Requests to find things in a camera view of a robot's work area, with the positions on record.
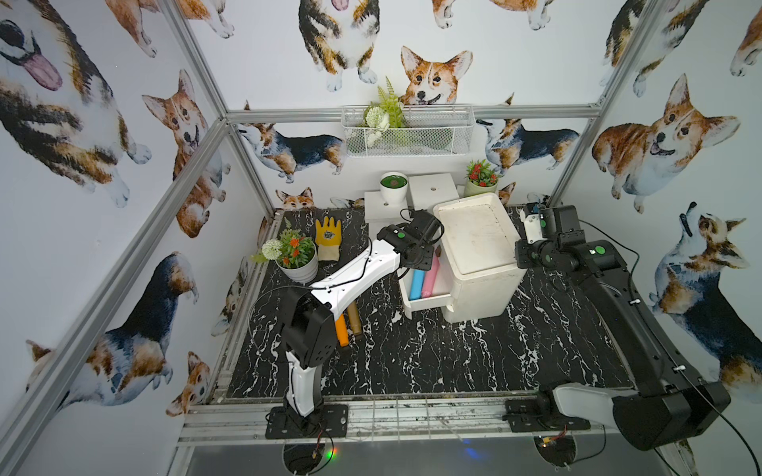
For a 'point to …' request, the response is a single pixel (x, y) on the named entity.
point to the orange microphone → (341, 329)
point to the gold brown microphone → (354, 318)
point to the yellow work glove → (328, 239)
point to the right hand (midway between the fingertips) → (520, 246)
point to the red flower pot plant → (481, 179)
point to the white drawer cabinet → (477, 248)
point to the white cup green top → (394, 186)
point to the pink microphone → (429, 278)
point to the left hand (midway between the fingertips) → (426, 255)
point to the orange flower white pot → (296, 256)
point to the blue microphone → (417, 285)
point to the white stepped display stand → (424, 192)
